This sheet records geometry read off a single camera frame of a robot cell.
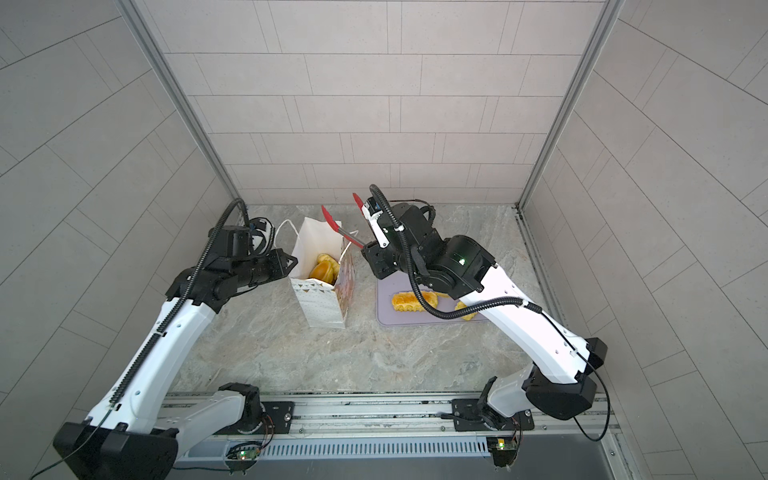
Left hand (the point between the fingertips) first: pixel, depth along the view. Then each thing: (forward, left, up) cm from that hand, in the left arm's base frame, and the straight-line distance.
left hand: (304, 256), depth 73 cm
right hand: (-5, -17, +10) cm, 21 cm away
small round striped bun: (+4, -3, -12) cm, 13 cm away
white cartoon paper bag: (-8, -4, -10) cm, 13 cm away
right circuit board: (-37, -48, -24) cm, 65 cm away
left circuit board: (-38, +10, -20) cm, 44 cm away
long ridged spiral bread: (+5, -4, -13) cm, 15 cm away
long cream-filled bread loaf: (-2, -26, -20) cm, 33 cm away
